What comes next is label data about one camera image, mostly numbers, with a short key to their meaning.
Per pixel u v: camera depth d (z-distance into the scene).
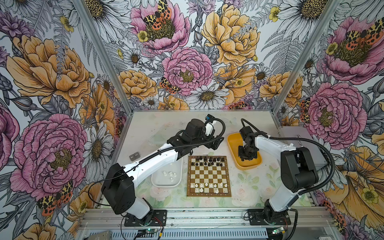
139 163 0.46
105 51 0.88
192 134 0.59
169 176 0.87
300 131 0.92
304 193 0.50
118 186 0.41
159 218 0.74
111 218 0.76
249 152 0.80
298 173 0.48
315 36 0.81
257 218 0.74
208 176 0.87
